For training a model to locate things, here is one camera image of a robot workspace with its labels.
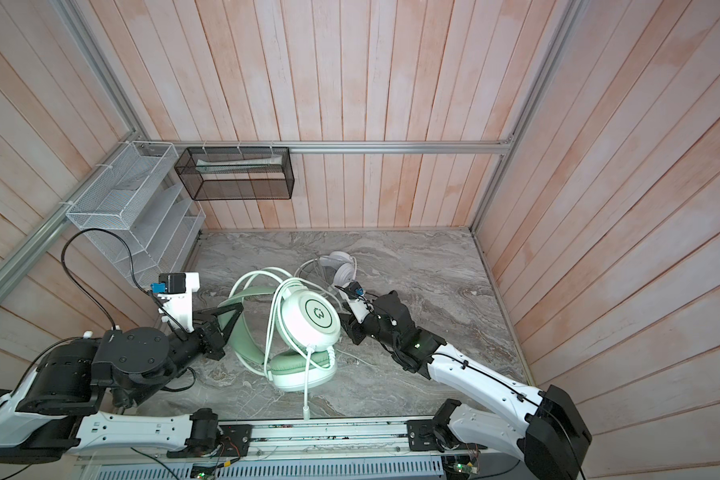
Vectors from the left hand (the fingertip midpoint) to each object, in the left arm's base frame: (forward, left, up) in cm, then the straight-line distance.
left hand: (243, 317), depth 53 cm
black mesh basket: (+66, +23, -15) cm, 71 cm away
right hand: (+12, -17, -19) cm, 29 cm away
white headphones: (+39, -12, -37) cm, 56 cm away
